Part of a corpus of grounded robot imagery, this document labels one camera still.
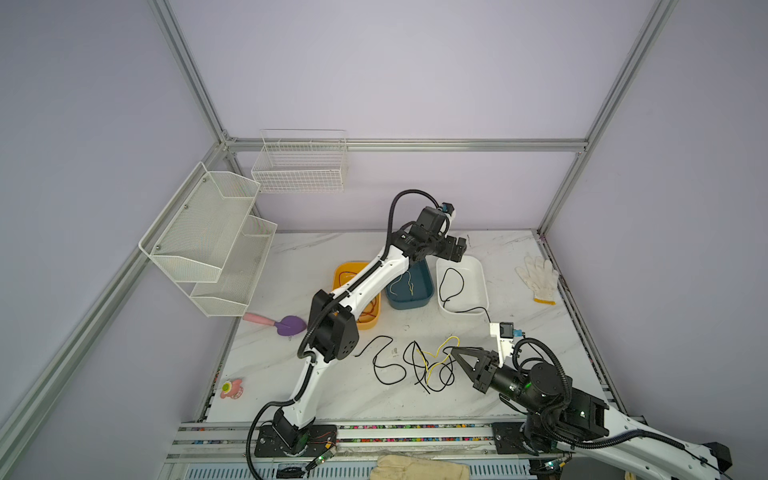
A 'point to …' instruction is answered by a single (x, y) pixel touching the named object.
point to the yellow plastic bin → (367, 321)
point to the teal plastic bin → (414, 290)
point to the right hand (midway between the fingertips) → (450, 355)
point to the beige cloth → (391, 467)
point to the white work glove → (541, 277)
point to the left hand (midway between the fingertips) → (451, 243)
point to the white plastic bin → (462, 288)
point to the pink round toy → (232, 389)
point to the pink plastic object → (255, 318)
